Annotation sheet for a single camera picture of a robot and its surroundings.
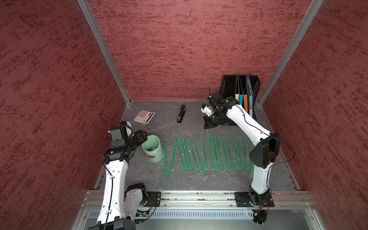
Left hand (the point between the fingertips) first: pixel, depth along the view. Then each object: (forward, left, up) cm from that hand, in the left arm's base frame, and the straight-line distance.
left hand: (143, 138), depth 77 cm
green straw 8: (0, -55, -19) cm, 59 cm away
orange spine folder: (+25, -61, +3) cm, 66 cm away
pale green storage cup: (+3, -2, -17) cm, 17 cm away
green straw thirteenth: (-2, -31, -19) cm, 37 cm away
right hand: (+7, -35, -2) cm, 36 cm away
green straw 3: (-1, -40, -18) cm, 44 cm away
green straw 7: (-1, -49, -19) cm, 53 cm away
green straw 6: (0, -47, -20) cm, 51 cm away
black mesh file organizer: (+34, -59, +11) cm, 69 cm away
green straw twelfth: (-1, -22, -19) cm, 29 cm away
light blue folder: (+24, -62, +9) cm, 67 cm away
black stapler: (+33, -19, -18) cm, 42 cm away
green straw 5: (0, -45, -19) cm, 49 cm away
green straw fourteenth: (-2, -30, -20) cm, 36 cm away
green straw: (+13, -39, -20) cm, 46 cm away
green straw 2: (-6, -21, -19) cm, 29 cm away
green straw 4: (-2, -42, -19) cm, 46 cm away
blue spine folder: (+23, -57, +7) cm, 62 cm away
